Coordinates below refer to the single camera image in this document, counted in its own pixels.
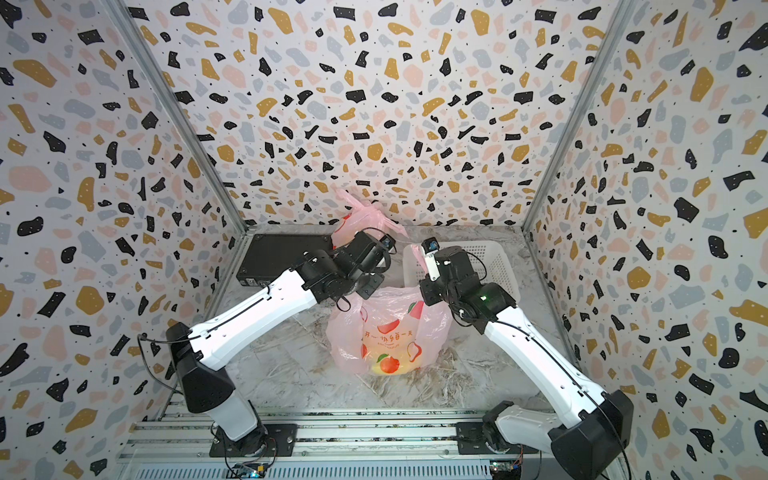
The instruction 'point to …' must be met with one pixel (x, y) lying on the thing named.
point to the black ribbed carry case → (271, 254)
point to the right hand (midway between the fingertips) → (428, 277)
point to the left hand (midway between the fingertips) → (374, 271)
